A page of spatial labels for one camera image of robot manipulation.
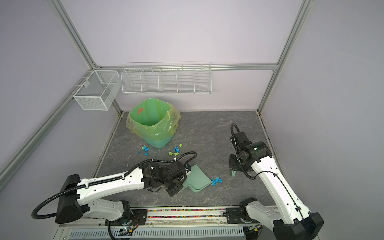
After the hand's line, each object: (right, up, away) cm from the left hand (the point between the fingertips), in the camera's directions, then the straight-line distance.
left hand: (177, 189), depth 72 cm
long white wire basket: (-10, +63, +27) cm, 69 cm away
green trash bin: (-15, +19, +26) cm, 36 cm away
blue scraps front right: (+20, -1, +12) cm, 23 cm away
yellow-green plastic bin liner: (-20, +36, +29) cm, 50 cm away
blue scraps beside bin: (-25, +16, +26) cm, 40 cm away
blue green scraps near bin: (-4, +15, +26) cm, 30 cm away
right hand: (+30, +11, 0) cm, 32 cm away
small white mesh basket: (-57, +54, +27) cm, 83 cm away
